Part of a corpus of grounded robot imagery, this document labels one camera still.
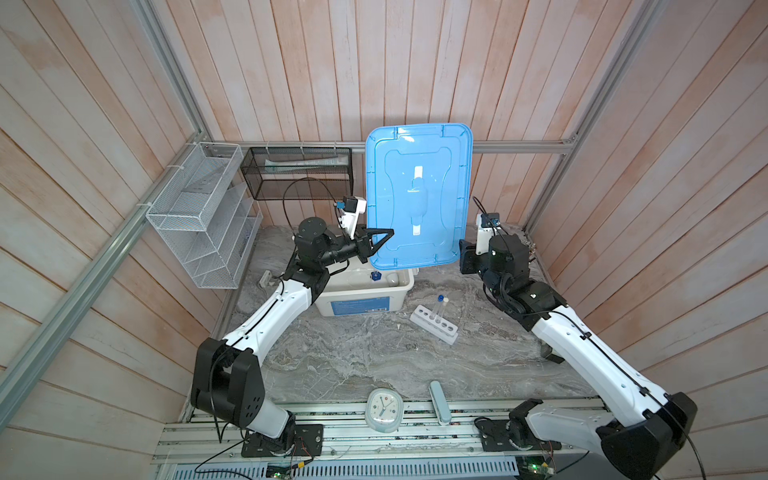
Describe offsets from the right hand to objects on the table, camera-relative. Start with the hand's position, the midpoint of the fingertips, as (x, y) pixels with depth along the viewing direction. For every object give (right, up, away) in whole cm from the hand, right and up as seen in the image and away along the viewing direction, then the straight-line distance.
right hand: (469, 240), depth 74 cm
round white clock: (-21, -44, +2) cm, 49 cm away
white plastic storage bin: (-28, -13, +6) cm, 32 cm away
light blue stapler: (-6, -44, +3) cm, 44 cm away
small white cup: (-18, -12, +27) cm, 34 cm away
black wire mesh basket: (-48, +22, +16) cm, 55 cm away
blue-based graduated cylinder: (-24, -11, +31) cm, 40 cm away
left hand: (-20, +1, -4) cm, 20 cm away
